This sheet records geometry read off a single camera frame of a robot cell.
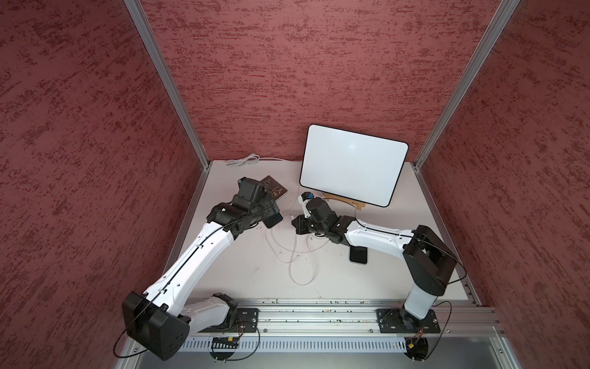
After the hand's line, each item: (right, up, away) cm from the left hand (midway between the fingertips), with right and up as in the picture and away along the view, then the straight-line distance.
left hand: (266, 211), depth 77 cm
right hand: (+9, -7, +9) cm, 14 cm away
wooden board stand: (+38, 0, +24) cm, 45 cm away
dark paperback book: (+1, +7, +30) cm, 31 cm away
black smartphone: (+34, -18, +10) cm, 40 cm away
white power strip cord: (-15, +23, +41) cm, 50 cm away
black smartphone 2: (+2, -3, 0) cm, 4 cm away
